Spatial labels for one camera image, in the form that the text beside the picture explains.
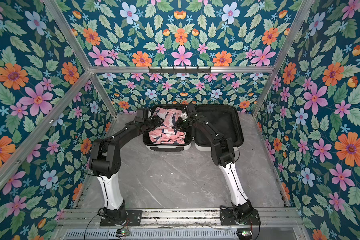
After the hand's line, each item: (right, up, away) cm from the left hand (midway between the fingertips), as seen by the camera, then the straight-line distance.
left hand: (163, 116), depth 96 cm
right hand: (+7, -6, +2) cm, 9 cm away
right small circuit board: (+44, -58, -25) cm, 77 cm away
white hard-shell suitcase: (+47, 0, +14) cm, 49 cm away
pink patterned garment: (+1, -11, -2) cm, 11 cm away
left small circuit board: (-15, -58, -25) cm, 65 cm away
